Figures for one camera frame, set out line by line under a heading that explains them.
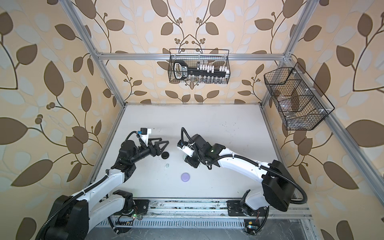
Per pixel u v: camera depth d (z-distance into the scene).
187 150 0.70
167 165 0.89
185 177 0.84
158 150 0.71
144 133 0.71
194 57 0.90
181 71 0.84
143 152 0.71
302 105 0.73
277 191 0.41
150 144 0.75
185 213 0.74
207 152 0.59
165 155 0.91
